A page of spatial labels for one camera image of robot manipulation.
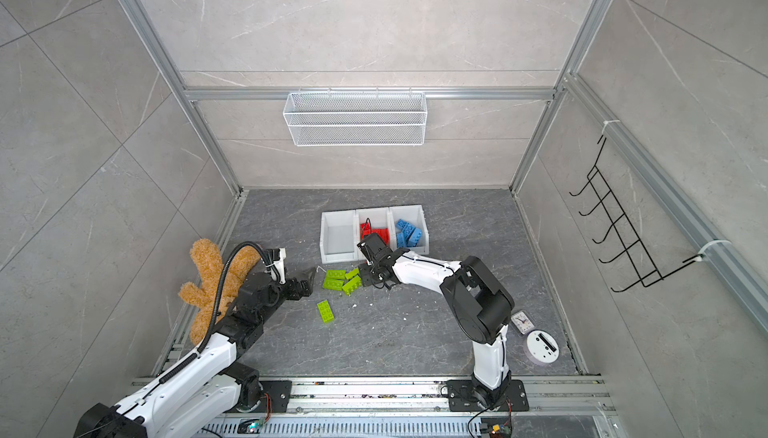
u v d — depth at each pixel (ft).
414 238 3.23
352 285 2.99
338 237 3.42
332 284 3.04
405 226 3.36
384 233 3.31
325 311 2.82
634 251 2.11
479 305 1.60
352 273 3.06
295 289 2.43
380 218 3.48
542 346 2.58
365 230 3.40
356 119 3.30
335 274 3.13
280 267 2.39
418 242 3.31
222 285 1.90
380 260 2.38
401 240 3.30
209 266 2.81
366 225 3.45
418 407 2.39
